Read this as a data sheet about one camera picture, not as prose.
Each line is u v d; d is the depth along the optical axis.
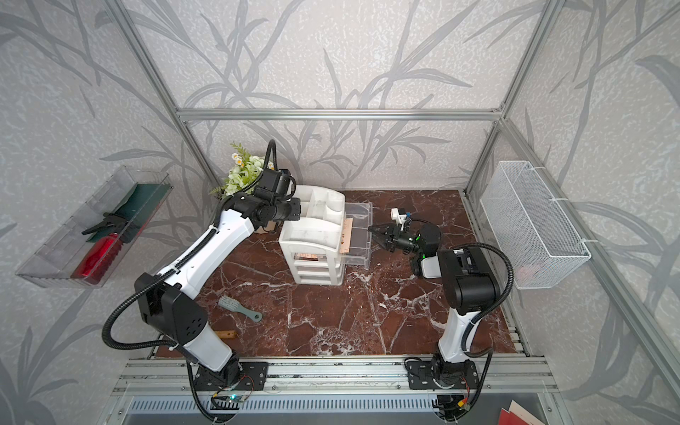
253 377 0.73
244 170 0.86
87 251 0.61
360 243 0.87
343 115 1.67
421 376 0.72
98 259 0.58
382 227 0.83
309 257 0.91
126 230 0.62
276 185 0.62
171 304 0.42
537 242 0.61
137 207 0.72
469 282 0.52
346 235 0.87
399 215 0.86
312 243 0.74
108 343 0.41
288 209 0.73
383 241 0.84
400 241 0.79
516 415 0.68
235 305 0.87
